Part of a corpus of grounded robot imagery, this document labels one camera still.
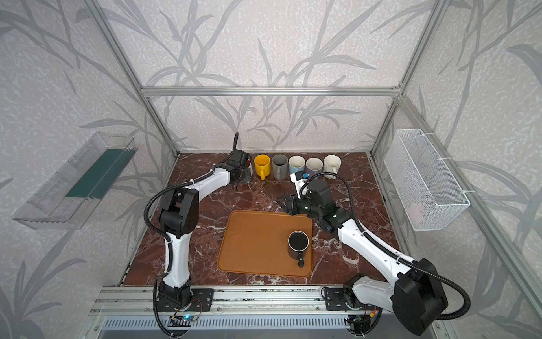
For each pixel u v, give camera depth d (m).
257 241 0.91
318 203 0.61
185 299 0.66
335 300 0.73
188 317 0.71
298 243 0.77
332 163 1.07
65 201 0.64
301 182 0.70
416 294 0.39
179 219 0.56
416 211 0.74
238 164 0.82
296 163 1.08
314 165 1.08
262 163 1.06
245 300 0.75
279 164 1.02
